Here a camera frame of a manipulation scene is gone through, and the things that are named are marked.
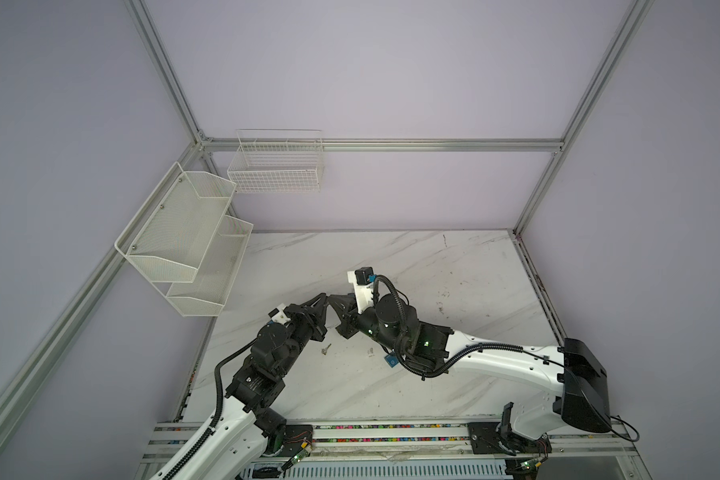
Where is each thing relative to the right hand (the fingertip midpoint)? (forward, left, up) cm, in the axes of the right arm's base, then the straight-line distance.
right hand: (326, 299), depth 66 cm
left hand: (+3, 0, -2) cm, 4 cm away
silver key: (0, +4, -29) cm, 29 cm away
